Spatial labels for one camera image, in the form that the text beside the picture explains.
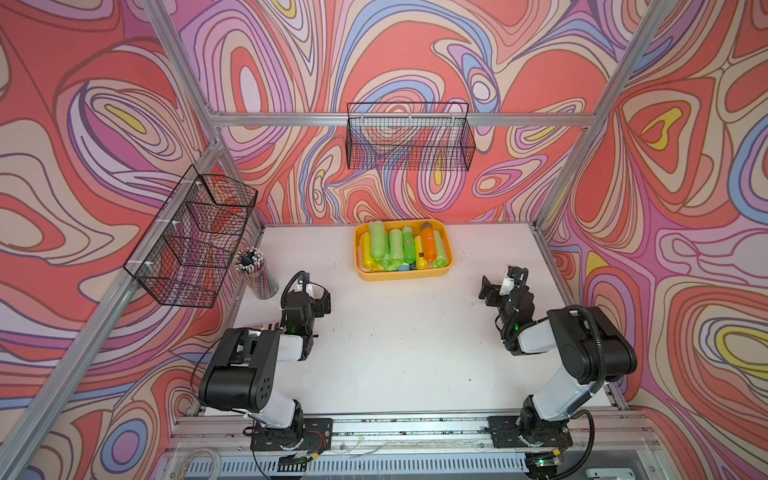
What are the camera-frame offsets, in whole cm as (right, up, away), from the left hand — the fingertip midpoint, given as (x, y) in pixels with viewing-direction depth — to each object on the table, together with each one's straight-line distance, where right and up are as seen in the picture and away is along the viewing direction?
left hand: (312, 290), depth 94 cm
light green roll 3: (+42, +9, +7) cm, 44 cm away
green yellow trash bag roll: (+35, +9, +5) cm, 37 cm away
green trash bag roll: (+24, +10, +7) cm, 27 cm away
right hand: (+60, +2, +1) cm, 60 cm away
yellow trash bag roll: (+17, +9, +5) cm, 20 cm away
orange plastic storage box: (+30, +6, +7) cm, 31 cm away
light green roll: (+20, +16, +5) cm, 26 cm away
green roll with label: (+32, +14, +9) cm, 35 cm away
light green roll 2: (+27, +12, +8) cm, 31 cm away
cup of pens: (-16, +9, -8) cm, 20 cm away
